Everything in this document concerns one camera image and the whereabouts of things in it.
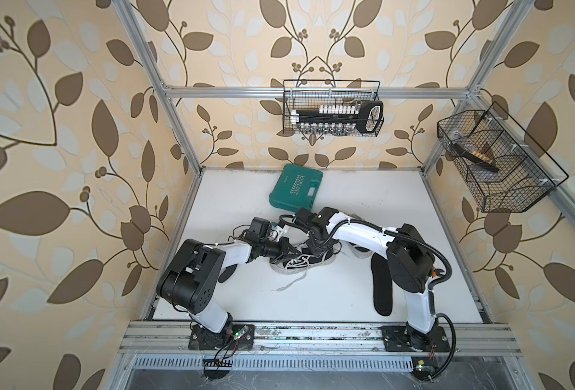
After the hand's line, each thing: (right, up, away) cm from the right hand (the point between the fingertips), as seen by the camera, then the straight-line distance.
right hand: (322, 247), depth 90 cm
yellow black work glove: (-35, -9, -3) cm, 36 cm away
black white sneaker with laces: (-6, -4, -6) cm, 9 cm away
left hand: (-10, -1, -4) cm, 11 cm away
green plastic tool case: (-10, +23, +18) cm, 31 cm away
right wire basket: (+54, +28, -16) cm, 63 cm away
